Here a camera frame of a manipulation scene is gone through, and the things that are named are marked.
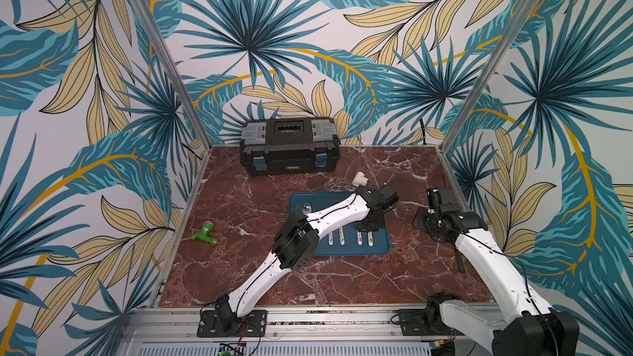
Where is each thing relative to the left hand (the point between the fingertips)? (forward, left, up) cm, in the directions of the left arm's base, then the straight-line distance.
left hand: (374, 231), depth 89 cm
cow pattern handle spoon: (+9, +25, -1) cm, 27 cm away
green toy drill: (-1, +62, -2) cm, 62 cm away
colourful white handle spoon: (-2, +2, -1) cm, 3 cm away
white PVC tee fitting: (+24, +3, -1) cm, 24 cm away
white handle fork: (-1, +5, -3) cm, 6 cm away
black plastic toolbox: (+29, +37, +13) cm, 49 cm away
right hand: (0, -14, +9) cm, 17 cm away
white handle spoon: (-3, +11, -2) cm, 12 cm away
